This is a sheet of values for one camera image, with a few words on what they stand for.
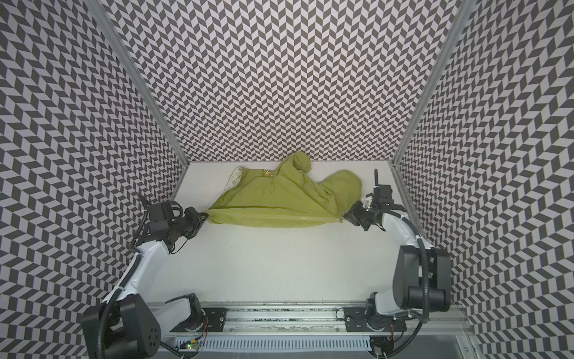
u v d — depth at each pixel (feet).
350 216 2.58
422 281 1.25
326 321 2.44
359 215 2.57
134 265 1.56
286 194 3.26
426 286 1.24
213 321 2.36
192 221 2.41
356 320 2.37
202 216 2.71
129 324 1.28
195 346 2.15
